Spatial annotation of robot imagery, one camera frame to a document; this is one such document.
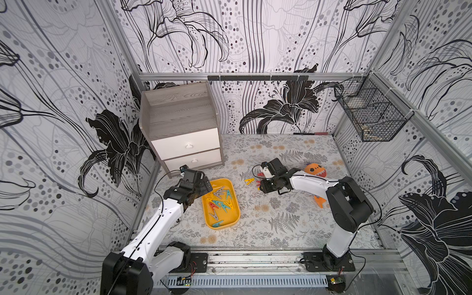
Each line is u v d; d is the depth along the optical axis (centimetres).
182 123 81
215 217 84
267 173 79
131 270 38
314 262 71
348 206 47
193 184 61
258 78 91
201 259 74
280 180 70
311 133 123
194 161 96
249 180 98
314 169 92
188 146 84
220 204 90
